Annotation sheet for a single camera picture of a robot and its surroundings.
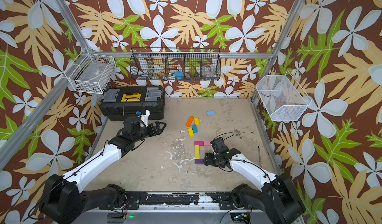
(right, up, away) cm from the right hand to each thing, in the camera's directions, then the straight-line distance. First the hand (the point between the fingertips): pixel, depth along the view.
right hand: (207, 160), depth 86 cm
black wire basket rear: (-20, +61, +11) cm, 64 cm away
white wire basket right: (+44, +36, -2) cm, 57 cm away
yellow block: (-9, +15, +13) cm, 21 cm away
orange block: (-10, +22, +21) cm, 32 cm away
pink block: (+1, +8, +8) cm, 11 cm away
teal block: (-7, +17, +15) cm, 24 cm away
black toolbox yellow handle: (-56, +35, +8) cm, 66 cm away
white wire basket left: (-68, +51, 0) cm, 85 cm away
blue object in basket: (-17, +52, +9) cm, 56 cm away
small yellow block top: (-5, +22, +18) cm, 29 cm away
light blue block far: (+4, +27, +25) cm, 37 cm away
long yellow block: (-6, +3, +4) cm, 8 cm away
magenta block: (-4, +8, +9) cm, 13 cm away
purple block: (-4, -1, +2) cm, 5 cm away
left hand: (-26, +22, -5) cm, 34 cm away
